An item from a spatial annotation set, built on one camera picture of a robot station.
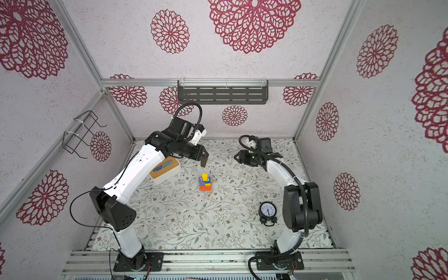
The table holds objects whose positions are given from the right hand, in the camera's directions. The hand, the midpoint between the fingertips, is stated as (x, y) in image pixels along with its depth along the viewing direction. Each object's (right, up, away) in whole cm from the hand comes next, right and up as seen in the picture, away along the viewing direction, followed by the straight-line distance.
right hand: (239, 155), depth 90 cm
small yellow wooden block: (-18, -11, -1) cm, 21 cm away
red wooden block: (-18, -18, +2) cm, 25 cm away
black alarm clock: (+14, -28, -5) cm, 31 cm away
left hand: (-17, -1, -12) cm, 21 cm away
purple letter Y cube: (-20, -13, -1) cm, 24 cm away
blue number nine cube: (-16, -14, 0) cm, 21 cm away
